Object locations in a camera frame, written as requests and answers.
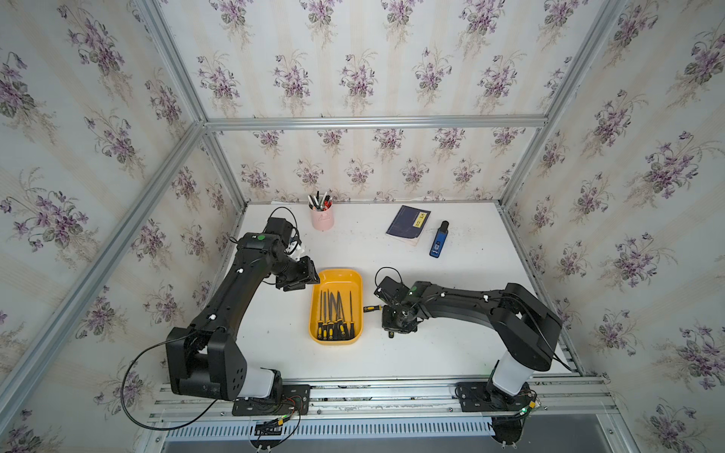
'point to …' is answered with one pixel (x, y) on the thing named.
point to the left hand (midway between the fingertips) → (316, 282)
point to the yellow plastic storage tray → (343, 280)
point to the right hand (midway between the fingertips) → (390, 332)
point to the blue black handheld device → (439, 241)
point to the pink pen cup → (322, 210)
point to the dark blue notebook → (408, 225)
